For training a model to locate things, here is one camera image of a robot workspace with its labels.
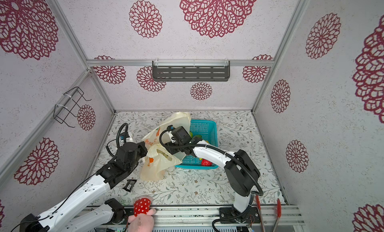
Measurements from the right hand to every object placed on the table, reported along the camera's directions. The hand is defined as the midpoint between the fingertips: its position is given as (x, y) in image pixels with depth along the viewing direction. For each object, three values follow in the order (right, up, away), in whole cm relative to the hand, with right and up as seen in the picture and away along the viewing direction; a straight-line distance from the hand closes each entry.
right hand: (168, 143), depth 85 cm
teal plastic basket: (+25, +7, +20) cm, 33 cm away
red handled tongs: (+57, -31, -11) cm, 66 cm away
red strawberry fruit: (+22, -12, +2) cm, 25 cm away
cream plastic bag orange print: (-3, -7, -12) cm, 14 cm away
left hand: (-11, 0, -6) cm, 13 cm away
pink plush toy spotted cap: (-8, -32, -19) cm, 38 cm away
